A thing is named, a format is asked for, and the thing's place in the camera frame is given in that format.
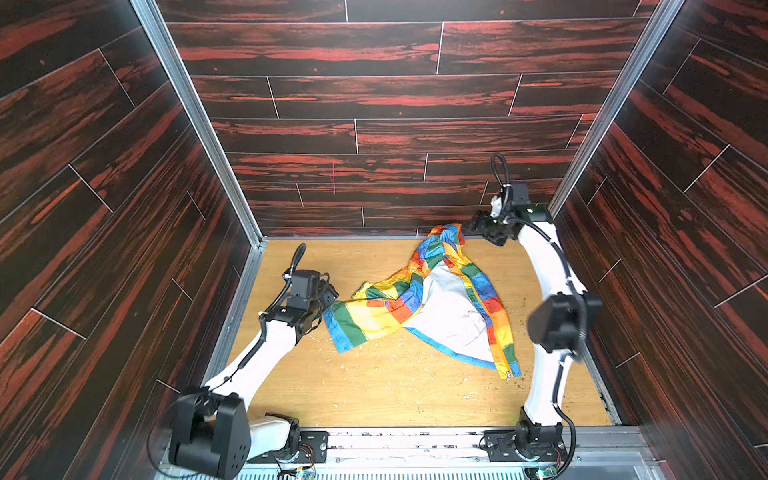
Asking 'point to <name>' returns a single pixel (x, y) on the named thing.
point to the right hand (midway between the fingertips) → (481, 228)
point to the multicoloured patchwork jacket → (443, 299)
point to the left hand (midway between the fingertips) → (332, 290)
